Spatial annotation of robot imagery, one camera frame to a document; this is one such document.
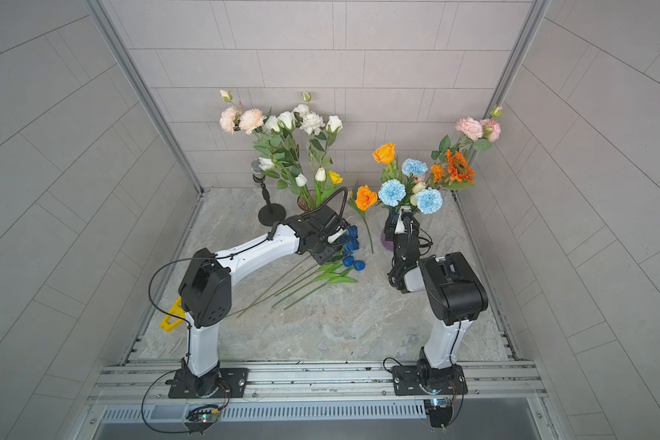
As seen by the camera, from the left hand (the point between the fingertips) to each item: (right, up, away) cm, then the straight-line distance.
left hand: (328, 246), depth 90 cm
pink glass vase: (-7, +14, -2) cm, 16 cm away
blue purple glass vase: (+21, 0, +7) cm, 22 cm away
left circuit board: (-30, -38, -25) cm, 55 cm away
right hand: (+24, +12, +1) cm, 27 cm away
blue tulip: (+6, -3, +3) cm, 7 cm away
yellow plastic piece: (-47, -21, -10) cm, 52 cm away
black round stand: (-23, +11, +15) cm, 29 cm away
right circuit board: (+30, -39, -22) cm, 54 cm away
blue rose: (+6, -6, +2) cm, 9 cm away
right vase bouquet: (+25, +19, -12) cm, 33 cm away
